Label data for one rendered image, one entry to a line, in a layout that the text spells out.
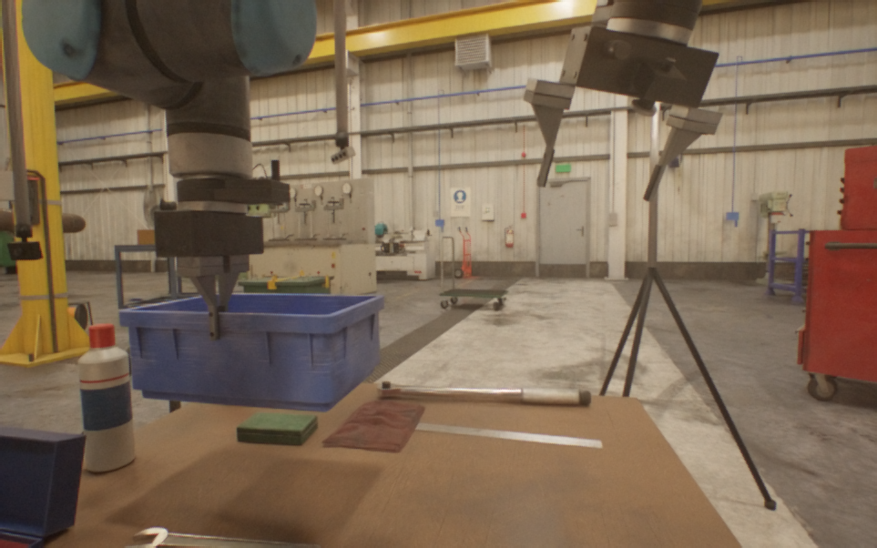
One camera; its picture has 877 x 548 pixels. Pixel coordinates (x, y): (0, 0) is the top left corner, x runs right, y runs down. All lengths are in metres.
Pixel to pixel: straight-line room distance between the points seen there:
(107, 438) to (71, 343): 3.60
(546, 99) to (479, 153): 10.14
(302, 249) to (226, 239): 5.81
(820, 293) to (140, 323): 2.75
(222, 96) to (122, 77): 0.11
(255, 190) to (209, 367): 0.23
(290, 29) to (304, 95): 12.40
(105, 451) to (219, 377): 0.31
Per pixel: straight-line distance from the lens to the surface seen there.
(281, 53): 0.41
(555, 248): 10.09
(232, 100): 0.58
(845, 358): 2.87
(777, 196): 9.75
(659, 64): 0.47
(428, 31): 11.06
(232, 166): 0.56
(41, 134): 4.39
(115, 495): 0.83
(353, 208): 6.59
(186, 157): 0.56
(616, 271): 9.83
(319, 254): 6.17
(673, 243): 10.34
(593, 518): 0.66
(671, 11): 0.47
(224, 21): 0.41
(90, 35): 0.47
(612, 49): 0.44
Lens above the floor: 0.82
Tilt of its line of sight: 4 degrees down
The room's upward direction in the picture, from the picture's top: 1 degrees counter-clockwise
